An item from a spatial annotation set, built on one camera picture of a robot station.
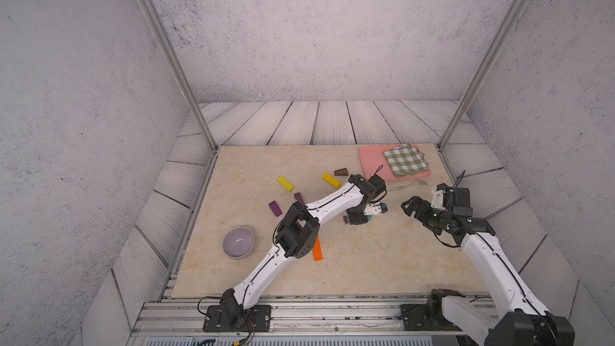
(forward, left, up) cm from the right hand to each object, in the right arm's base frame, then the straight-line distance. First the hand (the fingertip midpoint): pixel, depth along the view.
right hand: (414, 209), depth 82 cm
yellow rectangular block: (+23, +27, -14) cm, 38 cm away
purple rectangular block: (+8, +50, -12) cm, 52 cm away
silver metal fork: (+23, -12, -15) cm, 30 cm away
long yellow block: (+19, +46, -12) cm, 51 cm away
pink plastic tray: (+38, +7, -15) cm, 41 cm away
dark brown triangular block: (+27, +22, -14) cm, 38 cm away
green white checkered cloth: (+35, -8, -14) cm, 38 cm away
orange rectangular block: (-9, +33, -14) cm, 37 cm away
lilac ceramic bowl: (-7, +61, -11) cm, 63 cm away
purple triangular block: (+13, +41, -12) cm, 45 cm away
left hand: (+3, +17, -12) cm, 21 cm away
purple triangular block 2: (+4, +22, -14) cm, 26 cm away
